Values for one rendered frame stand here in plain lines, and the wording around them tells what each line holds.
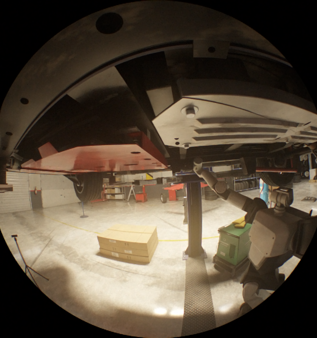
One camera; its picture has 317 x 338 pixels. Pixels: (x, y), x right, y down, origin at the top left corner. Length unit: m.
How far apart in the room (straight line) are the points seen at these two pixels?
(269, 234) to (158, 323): 1.39
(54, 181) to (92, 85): 9.73
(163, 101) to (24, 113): 0.33
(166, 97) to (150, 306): 1.85
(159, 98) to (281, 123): 0.31
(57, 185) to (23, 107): 9.86
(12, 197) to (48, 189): 2.91
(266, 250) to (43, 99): 0.76
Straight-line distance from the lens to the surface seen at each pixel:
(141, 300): 1.83
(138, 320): 1.67
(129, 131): 0.34
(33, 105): 0.23
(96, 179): 1.57
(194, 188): 2.16
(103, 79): 0.24
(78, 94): 0.28
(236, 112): 0.21
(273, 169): 1.33
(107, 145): 0.29
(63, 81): 0.17
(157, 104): 0.36
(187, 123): 0.22
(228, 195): 0.79
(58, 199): 10.11
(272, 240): 0.58
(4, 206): 8.77
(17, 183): 8.84
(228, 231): 1.73
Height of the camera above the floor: 1.51
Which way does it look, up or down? 5 degrees up
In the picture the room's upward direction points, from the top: 4 degrees counter-clockwise
